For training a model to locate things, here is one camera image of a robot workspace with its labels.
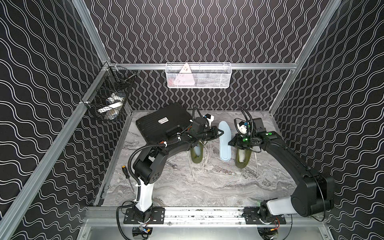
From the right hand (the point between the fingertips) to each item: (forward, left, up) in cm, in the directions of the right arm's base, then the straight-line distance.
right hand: (229, 142), depth 84 cm
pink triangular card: (+31, +26, +22) cm, 46 cm away
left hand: (+6, +3, +4) cm, 8 cm away
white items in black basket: (+5, +60, +20) cm, 63 cm away
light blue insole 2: (-2, +2, -3) cm, 4 cm away
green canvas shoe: (-4, +20, -11) cm, 23 cm away
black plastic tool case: (+27, +35, -10) cm, 45 cm away
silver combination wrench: (-7, +32, -16) cm, 37 cm away
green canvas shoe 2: (-2, -10, -14) cm, 17 cm away
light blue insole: (+2, +18, -13) cm, 22 cm away
